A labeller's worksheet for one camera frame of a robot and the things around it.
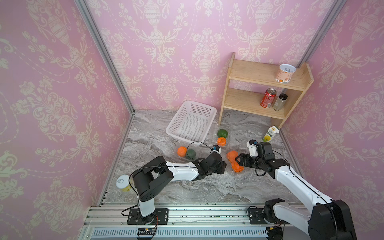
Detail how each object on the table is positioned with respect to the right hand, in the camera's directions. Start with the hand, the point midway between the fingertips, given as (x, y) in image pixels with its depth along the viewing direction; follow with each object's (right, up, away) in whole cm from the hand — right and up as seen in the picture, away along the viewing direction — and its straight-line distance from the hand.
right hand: (241, 159), depth 86 cm
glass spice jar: (+23, +33, +1) cm, 40 cm away
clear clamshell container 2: (-6, -8, +4) cm, 11 cm away
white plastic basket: (-29, +22, +27) cm, 45 cm away
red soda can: (+16, +35, +2) cm, 39 cm away
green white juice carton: (+21, +16, +7) cm, 27 cm away
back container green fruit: (-8, +14, +14) cm, 22 cm away
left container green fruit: (-29, +2, +4) cm, 30 cm away
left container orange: (-35, +3, +4) cm, 35 cm away
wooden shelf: (+8, +35, +13) cm, 38 cm away
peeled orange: (-5, +1, +3) cm, 6 cm away
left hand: (-10, -4, +1) cm, 11 cm away
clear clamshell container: (-5, +11, +11) cm, 16 cm away
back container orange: (-9, +9, +12) cm, 18 cm away
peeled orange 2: (-3, -5, 0) cm, 6 cm away
